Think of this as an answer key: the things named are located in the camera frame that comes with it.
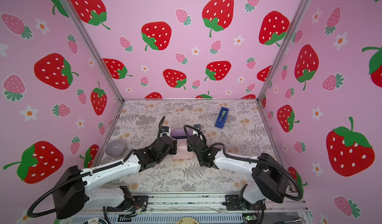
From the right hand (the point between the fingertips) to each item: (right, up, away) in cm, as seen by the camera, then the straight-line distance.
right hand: (189, 138), depth 84 cm
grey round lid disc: (-48, -8, +8) cm, 50 cm away
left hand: (-7, -2, -2) cm, 8 cm away
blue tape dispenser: (+22, +11, +20) cm, 32 cm away
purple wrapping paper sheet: (-5, +1, 0) cm, 5 cm away
